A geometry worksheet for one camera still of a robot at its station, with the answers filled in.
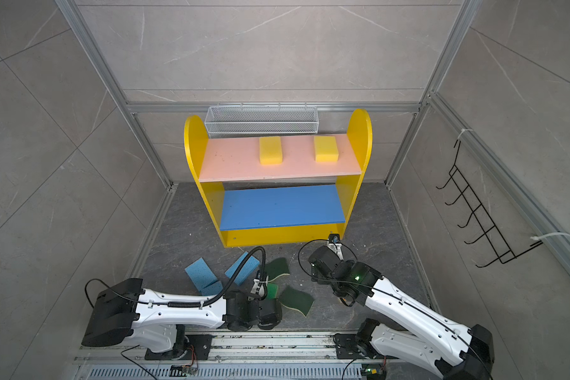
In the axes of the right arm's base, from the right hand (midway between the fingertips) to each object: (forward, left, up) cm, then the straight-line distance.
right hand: (329, 266), depth 77 cm
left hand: (-9, +19, -9) cm, 23 cm away
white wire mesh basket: (+57, +29, +20) cm, 67 cm away
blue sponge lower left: (-2, +42, -13) cm, 44 cm away
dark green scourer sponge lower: (-6, +10, -15) cm, 19 cm away
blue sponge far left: (+4, +47, -12) cm, 49 cm away
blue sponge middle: (+4, +30, -12) cm, 32 cm away
